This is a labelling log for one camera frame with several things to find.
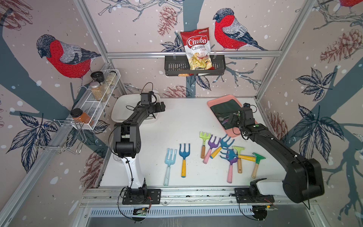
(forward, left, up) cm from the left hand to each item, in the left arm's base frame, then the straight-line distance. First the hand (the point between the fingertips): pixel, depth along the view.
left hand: (161, 103), depth 100 cm
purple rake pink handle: (-26, -35, -13) cm, 46 cm away
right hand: (-15, -50, +3) cm, 52 cm away
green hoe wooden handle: (-37, -51, -12) cm, 64 cm away
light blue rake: (-38, -7, -12) cm, 41 cm away
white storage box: (+11, +34, -13) cm, 38 cm away
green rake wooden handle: (-20, -31, -14) cm, 39 cm away
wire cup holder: (-35, +39, +15) cm, 55 cm away
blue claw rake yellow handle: (-33, -47, -12) cm, 59 cm away
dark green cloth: (+4, -48, -12) cm, 50 cm away
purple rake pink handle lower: (-45, -44, -12) cm, 63 cm away
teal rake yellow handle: (-27, -42, -12) cm, 52 cm away
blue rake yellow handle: (-33, -17, -13) cm, 39 cm away
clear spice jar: (0, +28, +22) cm, 36 cm away
